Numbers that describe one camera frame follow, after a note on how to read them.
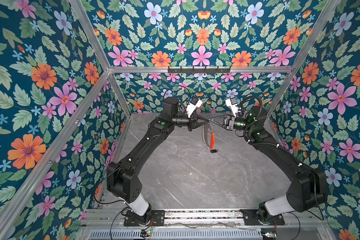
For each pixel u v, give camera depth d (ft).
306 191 1.38
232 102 2.12
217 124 2.22
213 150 3.23
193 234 2.51
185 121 2.09
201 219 2.46
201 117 2.19
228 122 2.08
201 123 2.22
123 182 1.40
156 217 2.41
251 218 2.40
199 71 3.06
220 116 2.21
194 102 2.02
